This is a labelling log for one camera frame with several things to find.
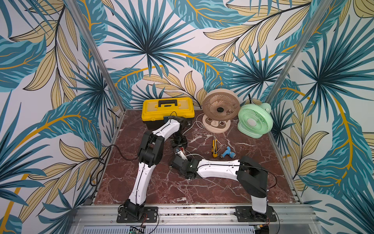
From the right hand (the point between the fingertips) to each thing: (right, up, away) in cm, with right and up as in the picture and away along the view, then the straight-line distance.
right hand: (182, 161), depth 87 cm
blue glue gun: (+30, +4, +8) cm, 31 cm away
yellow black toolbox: (-19, +32, +10) cm, 38 cm away
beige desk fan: (+23, +33, +2) cm, 40 cm away
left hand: (-1, +5, +8) cm, 9 cm away
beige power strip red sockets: (0, +7, -9) cm, 11 cm away
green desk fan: (+43, +24, -1) cm, 50 cm away
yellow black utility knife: (+20, +6, +8) cm, 23 cm away
